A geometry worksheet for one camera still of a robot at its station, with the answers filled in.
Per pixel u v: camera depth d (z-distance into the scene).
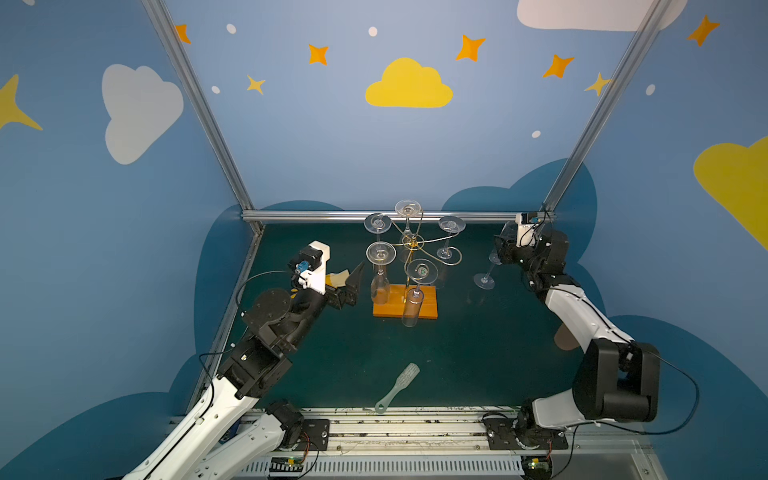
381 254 0.70
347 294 0.55
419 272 0.66
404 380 0.82
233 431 0.57
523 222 0.76
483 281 0.98
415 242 0.75
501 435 0.74
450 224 0.78
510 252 0.78
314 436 0.74
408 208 0.80
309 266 0.47
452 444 0.73
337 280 1.08
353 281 0.54
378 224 0.75
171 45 0.73
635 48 0.75
